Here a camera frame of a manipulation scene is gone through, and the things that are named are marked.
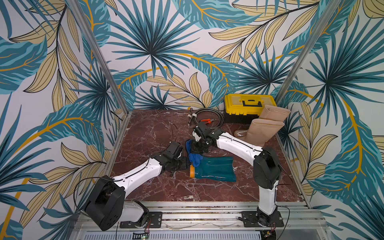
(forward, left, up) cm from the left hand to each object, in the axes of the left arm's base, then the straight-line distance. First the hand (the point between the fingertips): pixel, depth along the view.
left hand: (186, 167), depth 83 cm
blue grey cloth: (+4, -5, +11) cm, 13 cm away
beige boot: (+17, -42, +12) cm, 47 cm away
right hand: (+10, -2, +3) cm, 10 cm away
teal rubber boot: (+4, -22, -10) cm, 24 cm away
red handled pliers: (+40, -15, -6) cm, 43 cm away
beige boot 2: (+26, -48, +18) cm, 58 cm away
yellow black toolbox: (+40, -37, +8) cm, 55 cm away
